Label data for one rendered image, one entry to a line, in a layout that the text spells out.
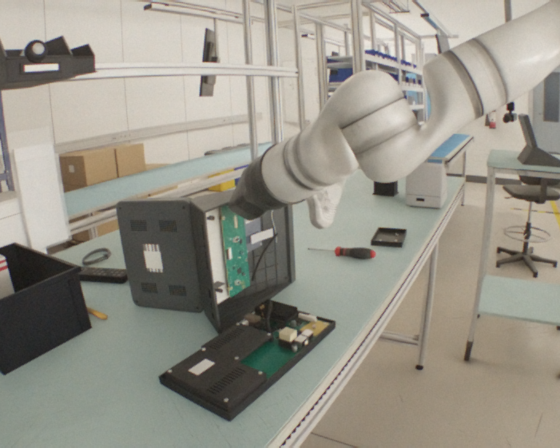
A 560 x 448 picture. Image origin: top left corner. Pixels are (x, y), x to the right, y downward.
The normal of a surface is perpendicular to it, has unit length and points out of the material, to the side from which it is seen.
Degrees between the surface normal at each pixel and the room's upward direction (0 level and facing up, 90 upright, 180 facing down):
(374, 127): 91
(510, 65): 91
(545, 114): 90
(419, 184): 90
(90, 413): 0
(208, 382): 0
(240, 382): 0
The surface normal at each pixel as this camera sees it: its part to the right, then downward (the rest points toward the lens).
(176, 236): -0.21, 0.30
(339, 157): 0.49, 0.06
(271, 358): -0.05, -0.96
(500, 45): -0.38, -0.22
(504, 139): -0.51, 0.28
